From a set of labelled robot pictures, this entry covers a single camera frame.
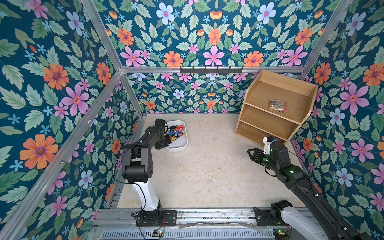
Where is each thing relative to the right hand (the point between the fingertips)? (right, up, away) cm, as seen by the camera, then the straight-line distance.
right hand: (250, 151), depth 78 cm
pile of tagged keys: (-45, +9, +29) cm, 55 cm away
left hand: (-49, +2, +20) cm, 53 cm away
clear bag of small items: (+15, +24, 0) cm, 28 cm away
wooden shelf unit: (+10, +17, +16) cm, 25 cm away
